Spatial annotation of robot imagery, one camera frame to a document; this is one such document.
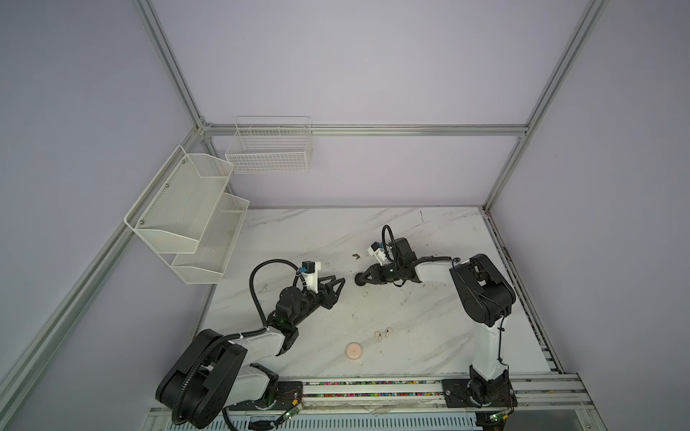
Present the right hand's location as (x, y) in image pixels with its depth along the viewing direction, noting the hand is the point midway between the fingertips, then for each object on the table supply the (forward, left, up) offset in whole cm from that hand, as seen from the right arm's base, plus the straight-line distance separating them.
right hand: (361, 278), depth 94 cm
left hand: (-7, +7, +10) cm, 14 cm away
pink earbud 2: (-18, -9, -3) cm, 20 cm away
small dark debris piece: (+12, +2, -3) cm, 12 cm away
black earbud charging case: (-1, +1, 0) cm, 1 cm away
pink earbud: (-19, -5, -3) cm, 20 cm away
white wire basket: (+37, +36, +31) cm, 60 cm away
